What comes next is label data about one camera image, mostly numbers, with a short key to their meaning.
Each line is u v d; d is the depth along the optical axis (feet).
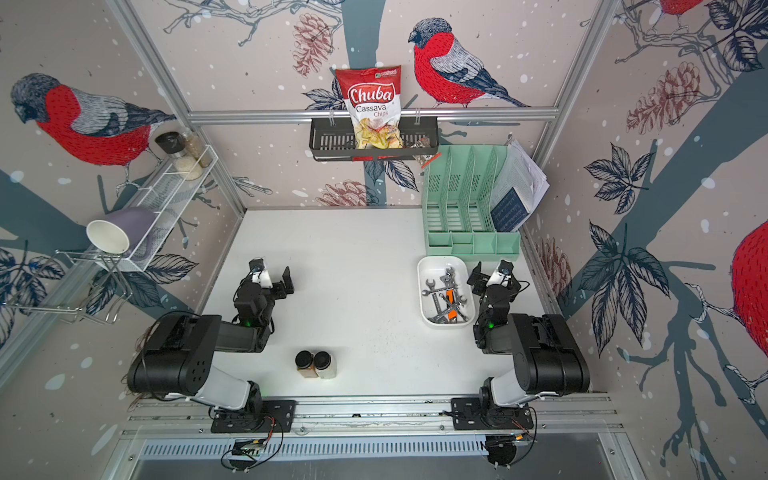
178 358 1.49
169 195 2.68
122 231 2.00
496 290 2.33
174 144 2.56
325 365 2.39
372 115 2.74
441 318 2.95
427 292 3.13
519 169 3.23
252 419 2.19
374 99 2.67
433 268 3.30
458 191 4.01
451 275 3.25
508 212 3.40
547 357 1.51
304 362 2.39
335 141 3.11
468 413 2.41
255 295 2.34
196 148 2.81
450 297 3.10
